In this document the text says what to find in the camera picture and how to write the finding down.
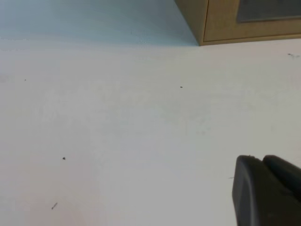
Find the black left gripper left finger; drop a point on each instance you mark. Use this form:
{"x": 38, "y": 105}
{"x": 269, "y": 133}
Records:
{"x": 259, "y": 198}

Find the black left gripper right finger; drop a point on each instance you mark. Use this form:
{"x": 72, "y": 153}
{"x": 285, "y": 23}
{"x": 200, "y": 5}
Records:
{"x": 287, "y": 173}

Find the lower cardboard shoebox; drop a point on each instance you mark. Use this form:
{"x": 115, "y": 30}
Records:
{"x": 233, "y": 21}

